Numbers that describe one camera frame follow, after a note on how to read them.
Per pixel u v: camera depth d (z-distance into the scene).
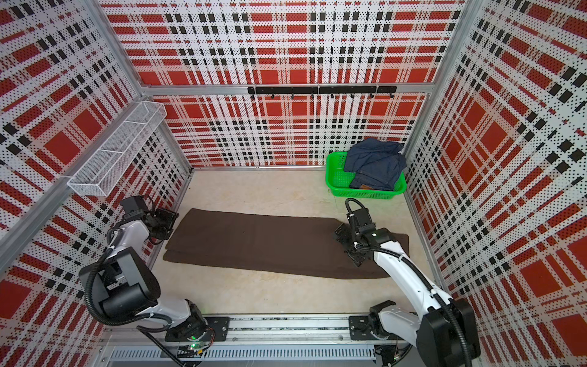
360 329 0.73
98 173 0.69
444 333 0.38
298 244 0.93
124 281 0.45
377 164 1.13
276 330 0.75
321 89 0.88
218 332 0.73
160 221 0.80
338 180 1.16
